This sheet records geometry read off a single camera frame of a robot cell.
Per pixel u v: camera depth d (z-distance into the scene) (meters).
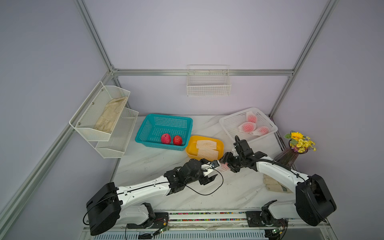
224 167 0.78
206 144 0.98
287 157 0.83
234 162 0.76
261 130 1.02
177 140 0.98
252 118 1.10
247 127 1.04
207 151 0.93
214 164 0.64
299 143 0.74
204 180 0.67
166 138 0.98
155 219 0.73
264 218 0.66
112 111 0.81
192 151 0.99
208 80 0.95
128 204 0.44
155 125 1.12
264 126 1.04
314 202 0.42
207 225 0.73
